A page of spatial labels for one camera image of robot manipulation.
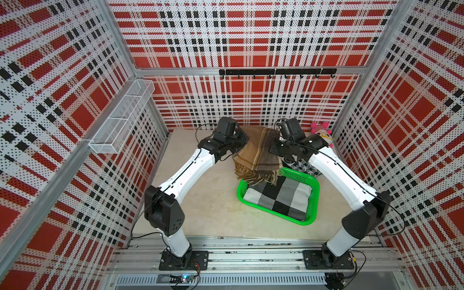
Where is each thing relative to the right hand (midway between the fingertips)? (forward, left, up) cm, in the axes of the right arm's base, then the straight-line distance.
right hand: (271, 147), depth 78 cm
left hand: (+5, +8, +2) cm, 10 cm away
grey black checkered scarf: (-12, -10, -26) cm, 30 cm away
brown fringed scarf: (-2, +7, -7) cm, 10 cm away
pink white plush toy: (+30, -38, -21) cm, 52 cm away
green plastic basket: (-4, -18, -20) cm, 27 cm away
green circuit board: (-45, +39, -26) cm, 65 cm away
